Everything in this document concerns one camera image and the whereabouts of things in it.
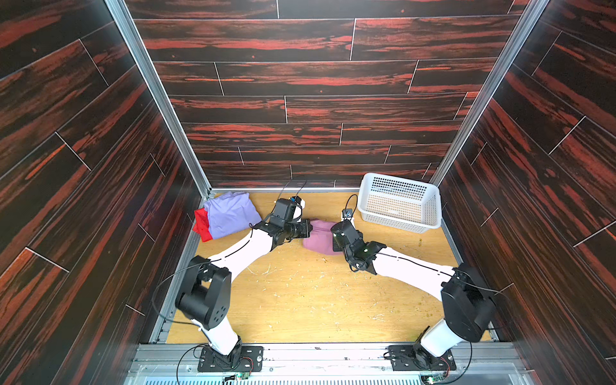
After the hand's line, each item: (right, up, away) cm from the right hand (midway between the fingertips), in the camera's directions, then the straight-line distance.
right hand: (347, 230), depth 89 cm
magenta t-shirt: (-10, -3, 0) cm, 10 cm away
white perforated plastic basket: (+30, +11, +26) cm, 41 cm away
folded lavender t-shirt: (-49, +7, +16) cm, 52 cm away
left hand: (-13, +1, 0) cm, 13 cm away
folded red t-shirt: (-61, +1, +14) cm, 63 cm away
